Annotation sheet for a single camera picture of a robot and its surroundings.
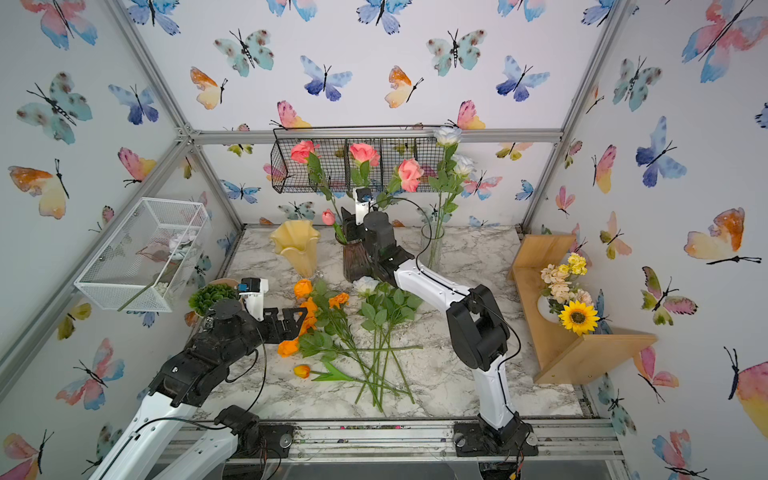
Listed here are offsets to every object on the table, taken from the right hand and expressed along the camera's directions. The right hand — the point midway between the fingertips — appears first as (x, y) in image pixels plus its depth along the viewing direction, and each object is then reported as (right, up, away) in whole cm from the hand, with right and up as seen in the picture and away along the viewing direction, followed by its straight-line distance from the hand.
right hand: (351, 201), depth 82 cm
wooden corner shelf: (+50, -37, -14) cm, 64 cm away
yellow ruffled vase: (-18, -10, +12) cm, 24 cm away
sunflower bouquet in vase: (+55, -26, -6) cm, 61 cm away
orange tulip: (-13, -46, +1) cm, 48 cm away
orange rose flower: (-18, -25, +17) cm, 35 cm away
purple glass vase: (-1, -17, +20) cm, 26 cm away
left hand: (-12, -27, -10) cm, 31 cm away
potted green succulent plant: (-42, -27, +3) cm, 50 cm away
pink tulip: (-6, -5, -1) cm, 7 cm away
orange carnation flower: (-5, -28, +9) cm, 30 cm away
